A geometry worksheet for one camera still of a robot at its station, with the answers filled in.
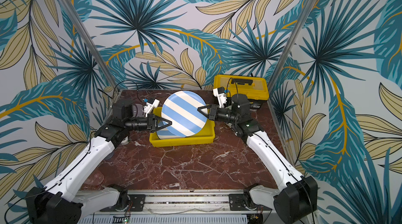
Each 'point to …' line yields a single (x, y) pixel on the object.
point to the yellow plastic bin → (206, 135)
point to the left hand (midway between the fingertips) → (170, 125)
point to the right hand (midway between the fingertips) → (196, 111)
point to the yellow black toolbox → (255, 88)
